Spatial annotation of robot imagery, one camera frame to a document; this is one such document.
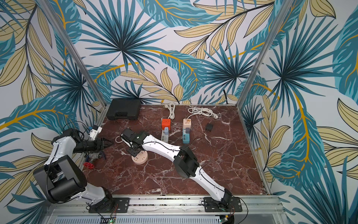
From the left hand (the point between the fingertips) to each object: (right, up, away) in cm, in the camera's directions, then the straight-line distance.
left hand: (110, 145), depth 80 cm
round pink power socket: (+16, -9, +7) cm, 20 cm away
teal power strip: (+44, +3, +17) cm, 48 cm away
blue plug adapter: (+31, +7, +15) cm, 35 cm away
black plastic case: (-5, +23, +33) cm, 40 cm away
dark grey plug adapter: (+45, +7, +18) cm, 49 cm away
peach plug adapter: (+45, +12, +17) cm, 50 cm away
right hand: (+12, -3, +8) cm, 14 cm away
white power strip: (+29, +2, +17) cm, 34 cm away
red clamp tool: (-15, -13, +3) cm, 20 cm away
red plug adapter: (+30, +12, +29) cm, 43 cm away
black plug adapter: (+62, +9, +23) cm, 66 cm away
